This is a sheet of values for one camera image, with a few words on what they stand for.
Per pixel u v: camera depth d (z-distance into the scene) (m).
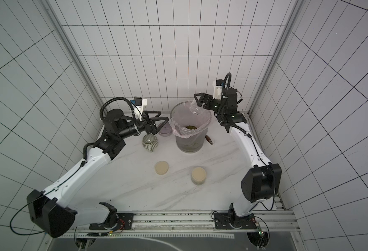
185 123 0.97
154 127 0.58
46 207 0.37
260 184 0.44
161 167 0.95
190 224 0.73
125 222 0.72
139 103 0.58
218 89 0.68
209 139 0.98
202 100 0.68
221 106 0.59
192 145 0.92
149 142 1.01
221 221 0.72
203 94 0.67
